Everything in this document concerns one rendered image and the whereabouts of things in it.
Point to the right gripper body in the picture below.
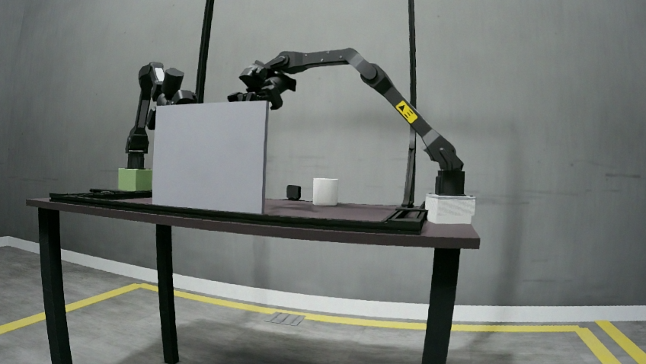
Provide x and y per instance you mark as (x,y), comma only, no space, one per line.
(150,122)

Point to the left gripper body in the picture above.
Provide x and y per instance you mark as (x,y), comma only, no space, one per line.
(274,97)

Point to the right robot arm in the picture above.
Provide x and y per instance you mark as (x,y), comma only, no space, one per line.
(155,84)

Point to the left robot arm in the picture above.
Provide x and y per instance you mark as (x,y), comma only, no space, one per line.
(448,183)

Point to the white mug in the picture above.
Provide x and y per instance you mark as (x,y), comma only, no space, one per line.
(325,192)

